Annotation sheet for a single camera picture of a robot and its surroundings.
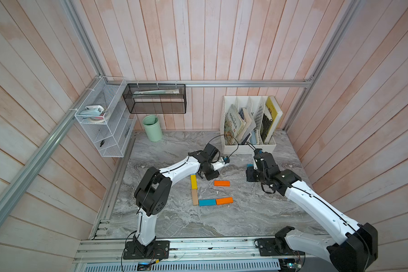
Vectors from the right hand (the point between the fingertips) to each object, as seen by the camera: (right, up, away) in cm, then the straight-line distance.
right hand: (248, 169), depth 82 cm
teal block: (-20, -18, +4) cm, 27 cm away
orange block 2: (-12, -10, +13) cm, 20 cm away
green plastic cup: (-54, +23, +23) cm, 63 cm away
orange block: (-11, -17, +6) cm, 22 cm away
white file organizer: (+5, +25, +16) cm, 30 cm away
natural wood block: (-27, -15, +6) cm, 31 cm away
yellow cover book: (+19, +32, +12) cm, 39 cm away
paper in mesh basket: (-47, +42, +9) cm, 63 cm away
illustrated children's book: (-3, +26, +19) cm, 32 cm away
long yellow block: (-27, -9, +12) cm, 31 cm away
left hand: (-17, -4, +10) cm, 20 cm away
